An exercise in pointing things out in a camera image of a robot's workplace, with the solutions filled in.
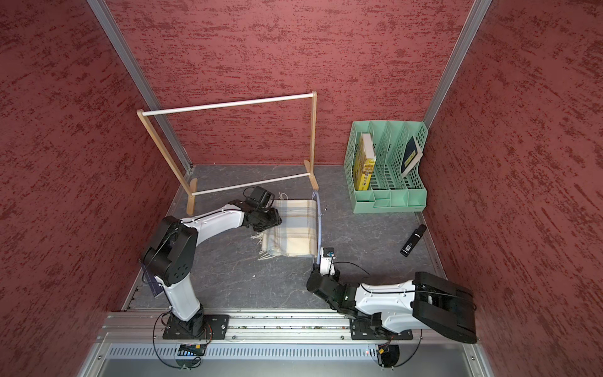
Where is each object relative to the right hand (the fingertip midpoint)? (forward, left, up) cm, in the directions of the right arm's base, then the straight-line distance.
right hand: (314, 270), depth 85 cm
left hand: (+17, +15, +3) cm, 23 cm away
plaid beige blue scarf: (+13, +7, +2) cm, 15 cm away
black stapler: (+12, -41, -2) cm, 43 cm away
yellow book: (+34, -21, +23) cm, 46 cm away
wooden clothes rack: (+38, +57, +3) cm, 68 cm away
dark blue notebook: (-5, +57, +1) cm, 57 cm away
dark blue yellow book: (+49, -47, +12) cm, 69 cm away
